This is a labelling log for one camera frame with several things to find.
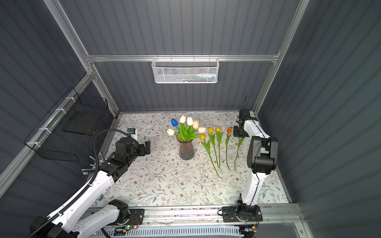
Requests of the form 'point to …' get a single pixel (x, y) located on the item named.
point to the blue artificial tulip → (174, 122)
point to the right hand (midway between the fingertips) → (242, 134)
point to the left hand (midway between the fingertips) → (142, 142)
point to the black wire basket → (67, 133)
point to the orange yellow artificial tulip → (229, 130)
